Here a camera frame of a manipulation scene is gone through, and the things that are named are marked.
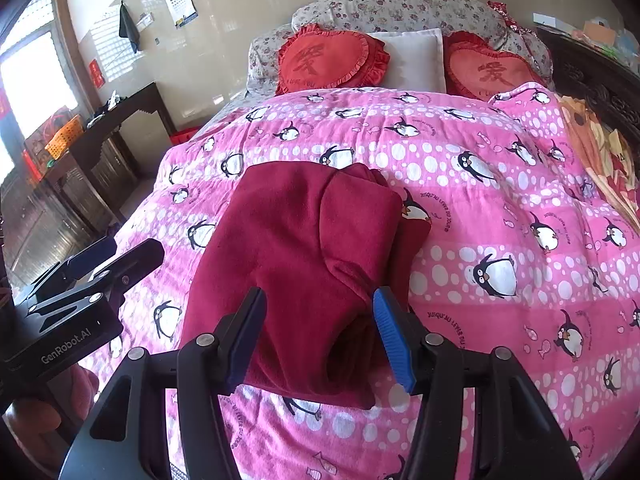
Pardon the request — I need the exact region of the operator left hand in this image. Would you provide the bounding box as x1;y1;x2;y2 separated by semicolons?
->
3;364;100;462

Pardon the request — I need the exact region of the dark carved wooden headboard cabinet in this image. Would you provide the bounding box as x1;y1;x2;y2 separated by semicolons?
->
536;26;640;143

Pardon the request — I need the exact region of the dark wooden desk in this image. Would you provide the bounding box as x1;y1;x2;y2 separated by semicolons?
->
42;82;177;232

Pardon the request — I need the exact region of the orange plastic basket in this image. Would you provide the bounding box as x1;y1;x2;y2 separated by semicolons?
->
46;115;84;160

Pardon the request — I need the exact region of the right red heart pillow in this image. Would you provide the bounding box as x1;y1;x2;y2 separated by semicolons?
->
442;30;544;102

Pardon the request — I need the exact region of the red wall sticker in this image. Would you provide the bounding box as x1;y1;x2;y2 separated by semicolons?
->
89;58;105;89

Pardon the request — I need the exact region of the window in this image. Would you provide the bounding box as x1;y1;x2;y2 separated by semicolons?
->
1;0;81;179

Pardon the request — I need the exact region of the floral bedding pillow roll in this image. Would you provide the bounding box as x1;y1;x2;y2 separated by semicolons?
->
246;0;553;96

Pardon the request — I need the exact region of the dark red knit garment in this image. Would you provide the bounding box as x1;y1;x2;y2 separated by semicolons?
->
181;162;432;409

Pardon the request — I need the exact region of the left red heart pillow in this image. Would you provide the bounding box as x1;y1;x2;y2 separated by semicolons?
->
276;24;390;96

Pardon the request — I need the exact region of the white square pillow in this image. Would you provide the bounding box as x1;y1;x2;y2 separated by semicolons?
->
371;28;446;93

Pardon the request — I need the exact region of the red heart pillow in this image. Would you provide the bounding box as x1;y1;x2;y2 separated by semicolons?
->
442;30;544;102
276;24;390;96

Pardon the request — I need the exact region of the dark cloth hanging on wall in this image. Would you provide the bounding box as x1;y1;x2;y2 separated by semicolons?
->
118;2;140;53

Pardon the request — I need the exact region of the pink penguin blanket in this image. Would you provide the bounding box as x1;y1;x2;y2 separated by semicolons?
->
84;84;639;479

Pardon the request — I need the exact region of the orange striped cartoon blanket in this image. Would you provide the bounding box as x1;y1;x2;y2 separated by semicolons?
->
559;96;639;234

